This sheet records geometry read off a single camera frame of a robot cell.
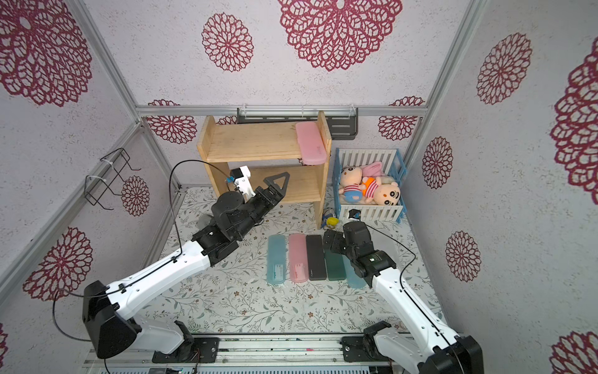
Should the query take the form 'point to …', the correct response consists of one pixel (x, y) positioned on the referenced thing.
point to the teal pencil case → (353, 280)
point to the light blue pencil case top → (276, 259)
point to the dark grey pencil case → (317, 270)
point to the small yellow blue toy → (328, 218)
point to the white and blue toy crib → (393, 165)
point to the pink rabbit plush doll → (352, 177)
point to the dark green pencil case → (335, 266)
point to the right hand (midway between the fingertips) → (340, 238)
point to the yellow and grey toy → (203, 221)
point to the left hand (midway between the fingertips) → (285, 181)
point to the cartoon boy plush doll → (374, 192)
